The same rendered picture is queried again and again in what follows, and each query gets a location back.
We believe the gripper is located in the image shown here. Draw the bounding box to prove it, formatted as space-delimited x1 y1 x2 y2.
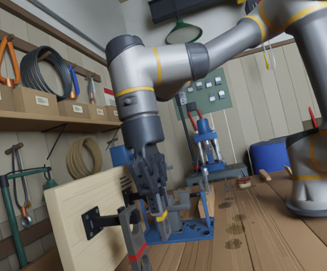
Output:
119 115 170 215

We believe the grey link with yellow band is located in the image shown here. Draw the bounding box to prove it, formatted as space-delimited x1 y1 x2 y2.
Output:
155 209 173 243

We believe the grey link with red band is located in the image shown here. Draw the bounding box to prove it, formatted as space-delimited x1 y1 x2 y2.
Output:
118 204 154 271

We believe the black rack peg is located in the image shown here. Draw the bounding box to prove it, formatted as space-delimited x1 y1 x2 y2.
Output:
122 187 148 207
81 205 141 242

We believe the grey rig pillar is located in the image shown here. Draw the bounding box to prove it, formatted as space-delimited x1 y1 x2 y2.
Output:
167 210 184 233

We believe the wooden block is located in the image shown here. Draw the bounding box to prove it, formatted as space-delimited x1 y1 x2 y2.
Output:
197 185 216 220

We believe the beige wooden rack board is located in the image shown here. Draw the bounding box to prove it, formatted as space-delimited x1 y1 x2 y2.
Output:
43 164 148 271

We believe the black pole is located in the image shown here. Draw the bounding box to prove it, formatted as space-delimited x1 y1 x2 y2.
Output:
175 94 198 171

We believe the blue press machine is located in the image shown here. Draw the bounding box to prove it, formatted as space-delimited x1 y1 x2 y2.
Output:
193 118 227 174

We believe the grey machine base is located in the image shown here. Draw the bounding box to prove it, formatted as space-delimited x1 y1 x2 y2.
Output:
185 162 249 187

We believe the red and white sign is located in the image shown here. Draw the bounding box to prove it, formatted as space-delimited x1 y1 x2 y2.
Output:
102 86 118 108

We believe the red and cream tin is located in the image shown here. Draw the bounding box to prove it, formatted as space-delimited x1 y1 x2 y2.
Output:
236 177 252 189

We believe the green cone shade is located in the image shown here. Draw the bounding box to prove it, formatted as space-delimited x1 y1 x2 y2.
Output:
41 179 59 202

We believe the grey hanging tool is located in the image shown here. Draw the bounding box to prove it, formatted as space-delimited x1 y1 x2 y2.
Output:
87 74 97 106

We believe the wooden wedge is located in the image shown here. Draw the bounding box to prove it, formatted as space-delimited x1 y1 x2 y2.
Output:
258 168 273 182

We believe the green notice board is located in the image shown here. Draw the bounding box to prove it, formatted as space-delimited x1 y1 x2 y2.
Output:
172 67 234 121

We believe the blue drum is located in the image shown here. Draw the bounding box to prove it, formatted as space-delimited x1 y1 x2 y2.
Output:
249 137 293 175

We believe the blue sling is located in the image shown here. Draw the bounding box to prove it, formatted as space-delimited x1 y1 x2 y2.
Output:
67 64 81 101

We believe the grey sling with thimble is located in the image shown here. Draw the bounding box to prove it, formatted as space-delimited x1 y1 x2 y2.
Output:
10 145 34 229

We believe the green ceiling lamp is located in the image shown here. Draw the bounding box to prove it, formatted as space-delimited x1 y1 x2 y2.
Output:
164 16 203 46

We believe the green stand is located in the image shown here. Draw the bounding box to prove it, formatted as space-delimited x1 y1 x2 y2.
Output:
0 166 53 270

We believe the black ceiling beam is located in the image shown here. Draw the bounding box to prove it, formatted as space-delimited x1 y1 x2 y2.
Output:
147 0 247 26

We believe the red bar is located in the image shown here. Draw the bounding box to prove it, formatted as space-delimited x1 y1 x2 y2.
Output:
307 106 320 129

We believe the grey lever handle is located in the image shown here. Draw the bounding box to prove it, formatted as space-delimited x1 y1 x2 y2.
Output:
190 166 211 198

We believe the red hose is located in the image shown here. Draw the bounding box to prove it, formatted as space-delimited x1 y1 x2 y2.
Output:
187 108 205 134

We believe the beige rope coil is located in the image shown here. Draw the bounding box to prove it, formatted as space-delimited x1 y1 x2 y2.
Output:
66 136 104 180

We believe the wooden wall shelf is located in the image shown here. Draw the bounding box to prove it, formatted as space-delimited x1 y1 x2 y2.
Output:
0 108 125 161

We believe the brown wooden wall peg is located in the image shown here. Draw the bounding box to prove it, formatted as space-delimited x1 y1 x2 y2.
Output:
4 142 24 156

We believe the grey wire rope coil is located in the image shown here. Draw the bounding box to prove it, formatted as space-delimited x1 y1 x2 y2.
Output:
19 45 73 102

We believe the yellow and white cord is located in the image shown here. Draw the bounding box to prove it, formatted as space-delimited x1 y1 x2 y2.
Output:
261 39 277 71

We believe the brown wall peg rail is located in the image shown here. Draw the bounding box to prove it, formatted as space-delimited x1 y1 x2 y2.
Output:
0 22 102 83

